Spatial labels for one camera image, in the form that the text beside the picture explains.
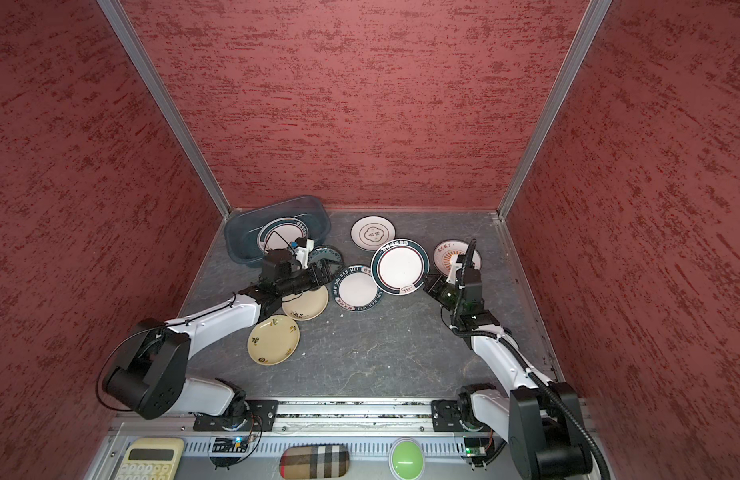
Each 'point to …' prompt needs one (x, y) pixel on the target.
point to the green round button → (406, 460)
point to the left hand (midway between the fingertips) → (338, 274)
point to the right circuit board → (475, 451)
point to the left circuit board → (230, 445)
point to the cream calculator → (151, 458)
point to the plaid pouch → (314, 462)
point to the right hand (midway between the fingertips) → (418, 280)
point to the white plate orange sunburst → (446, 252)
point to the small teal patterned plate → (331, 255)
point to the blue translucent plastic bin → (241, 231)
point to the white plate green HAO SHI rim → (354, 289)
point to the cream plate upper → (307, 304)
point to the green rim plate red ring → (399, 267)
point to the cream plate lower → (273, 341)
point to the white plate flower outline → (371, 232)
